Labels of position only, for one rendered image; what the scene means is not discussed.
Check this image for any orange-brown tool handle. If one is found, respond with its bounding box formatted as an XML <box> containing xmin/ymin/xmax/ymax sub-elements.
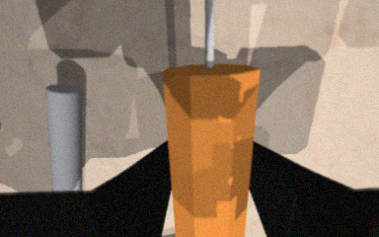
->
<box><xmin>163</xmin><ymin>0</ymin><xmax>260</xmax><ymax>237</ymax></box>

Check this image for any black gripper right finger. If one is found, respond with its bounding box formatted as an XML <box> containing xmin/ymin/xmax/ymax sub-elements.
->
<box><xmin>249</xmin><ymin>141</ymin><xmax>379</xmax><ymax>237</ymax></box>

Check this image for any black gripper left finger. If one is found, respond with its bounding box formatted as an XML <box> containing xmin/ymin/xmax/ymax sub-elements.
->
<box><xmin>0</xmin><ymin>140</ymin><xmax>172</xmax><ymax>237</ymax></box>

